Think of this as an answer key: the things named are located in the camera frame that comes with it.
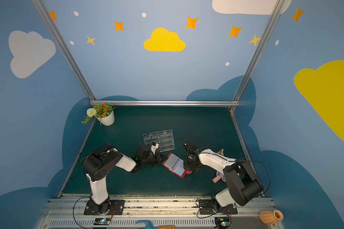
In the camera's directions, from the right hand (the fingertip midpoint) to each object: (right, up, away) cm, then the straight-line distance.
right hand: (189, 166), depth 90 cm
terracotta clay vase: (+34, -15, -26) cm, 46 cm away
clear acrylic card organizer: (-16, +17, +8) cm, 25 cm away
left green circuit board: (-46, -22, -19) cm, 55 cm away
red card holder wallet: (-9, +1, 0) cm, 9 cm away
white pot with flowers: (-60, +34, +11) cm, 70 cm away
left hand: (-12, +5, 0) cm, 13 cm away
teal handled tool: (-22, -22, -22) cm, 38 cm away
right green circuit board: (+16, -23, -18) cm, 33 cm away
